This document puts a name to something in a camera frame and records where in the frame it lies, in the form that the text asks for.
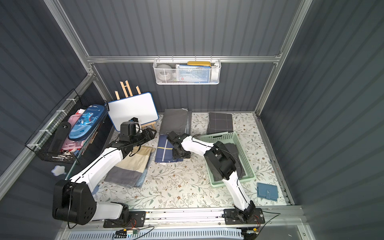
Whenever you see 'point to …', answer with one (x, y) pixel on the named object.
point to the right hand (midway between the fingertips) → (181, 155)
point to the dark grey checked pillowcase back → (219, 122)
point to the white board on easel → (142, 106)
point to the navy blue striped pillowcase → (164, 151)
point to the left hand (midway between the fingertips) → (154, 132)
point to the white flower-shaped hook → (58, 170)
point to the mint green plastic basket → (229, 137)
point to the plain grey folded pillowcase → (175, 120)
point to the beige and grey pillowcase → (131, 171)
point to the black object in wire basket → (59, 138)
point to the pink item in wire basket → (69, 145)
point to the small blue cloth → (267, 191)
